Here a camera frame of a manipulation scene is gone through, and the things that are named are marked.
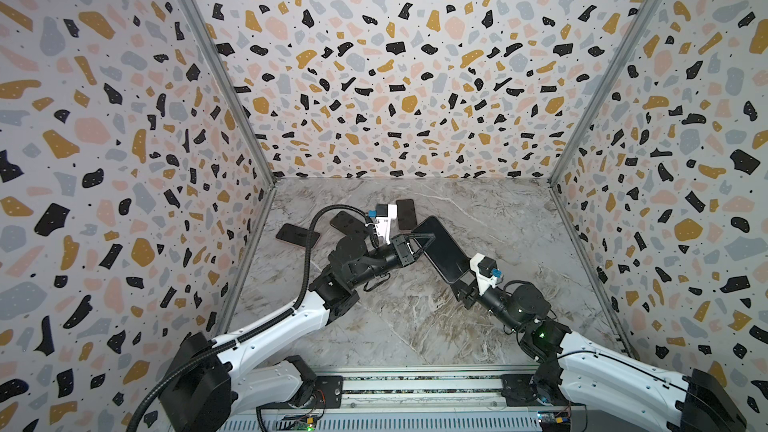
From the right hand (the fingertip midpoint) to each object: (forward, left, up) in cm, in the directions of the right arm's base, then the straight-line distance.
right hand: (451, 260), depth 71 cm
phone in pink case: (+33, +11, -24) cm, 42 cm away
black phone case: (-1, +3, +6) cm, 6 cm away
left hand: (0, +5, +10) cm, 11 cm away
